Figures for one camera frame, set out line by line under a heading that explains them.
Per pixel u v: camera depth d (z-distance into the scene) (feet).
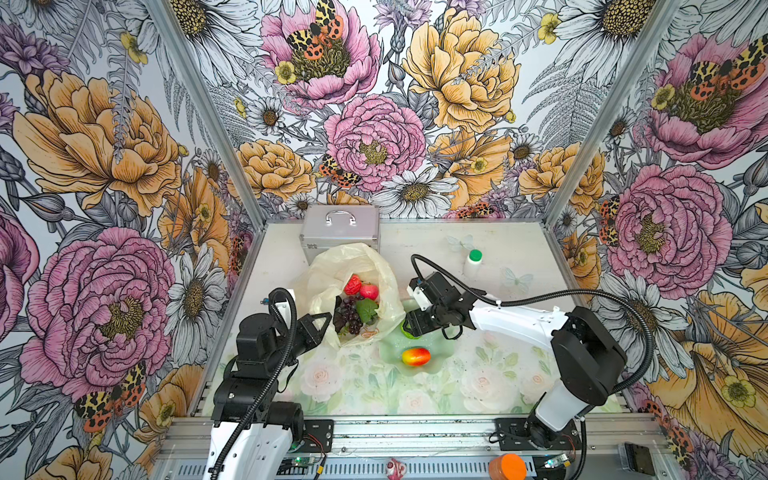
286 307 1.75
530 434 2.21
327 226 3.26
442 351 2.86
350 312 2.94
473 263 3.26
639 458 2.29
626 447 2.34
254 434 1.51
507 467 2.04
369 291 3.15
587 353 1.52
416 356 2.73
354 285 3.18
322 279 2.75
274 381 1.54
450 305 2.19
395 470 2.17
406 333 2.74
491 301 1.94
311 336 1.98
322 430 2.45
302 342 2.02
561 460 2.34
